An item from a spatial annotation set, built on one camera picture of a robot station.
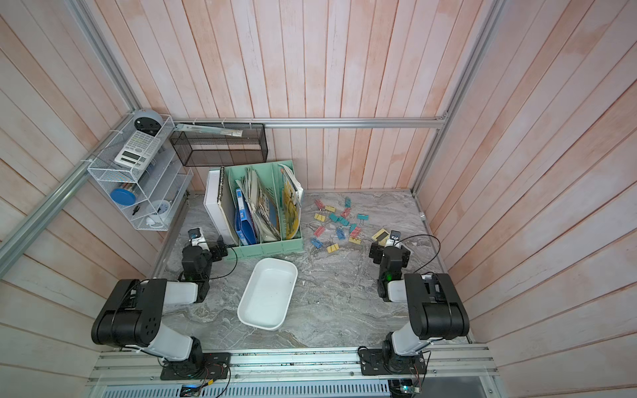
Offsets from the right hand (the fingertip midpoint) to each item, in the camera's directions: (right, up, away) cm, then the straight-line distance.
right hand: (390, 240), depth 94 cm
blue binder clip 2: (-18, +2, +10) cm, 21 cm away
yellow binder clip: (-23, -4, +4) cm, 24 cm away
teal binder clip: (-13, +16, +21) cm, 29 cm away
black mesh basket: (-70, +41, +10) cm, 82 cm away
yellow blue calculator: (-1, +1, +8) cm, 8 cm away
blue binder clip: (-28, -2, +7) cm, 29 cm away
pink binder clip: (-27, +3, +10) cm, 29 cm away
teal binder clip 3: (-20, +9, +16) cm, 27 cm away
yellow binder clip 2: (-12, -1, +7) cm, 14 cm away
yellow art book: (-38, +17, -2) cm, 41 cm away
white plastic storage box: (-46, -20, -9) cm, 51 cm away
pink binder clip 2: (-12, +3, +9) cm, 15 cm away
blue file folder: (-54, +7, -10) cm, 55 cm away
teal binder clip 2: (-8, +9, +14) cm, 18 cm away
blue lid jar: (-90, +16, -18) cm, 93 cm away
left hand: (-69, 0, -1) cm, 69 cm away
